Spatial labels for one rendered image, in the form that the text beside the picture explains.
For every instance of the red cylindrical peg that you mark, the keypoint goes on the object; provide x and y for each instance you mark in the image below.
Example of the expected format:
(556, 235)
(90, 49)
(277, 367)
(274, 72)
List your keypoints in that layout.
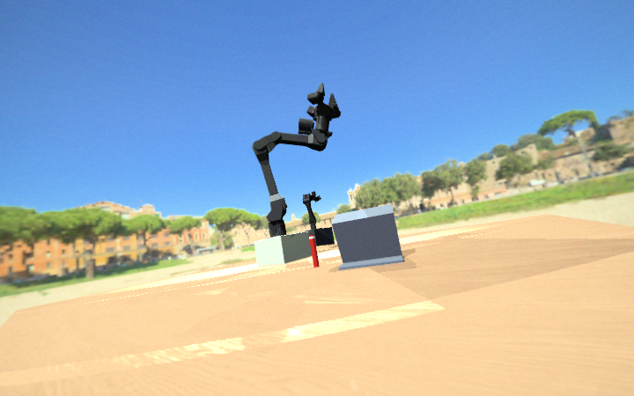
(314, 251)

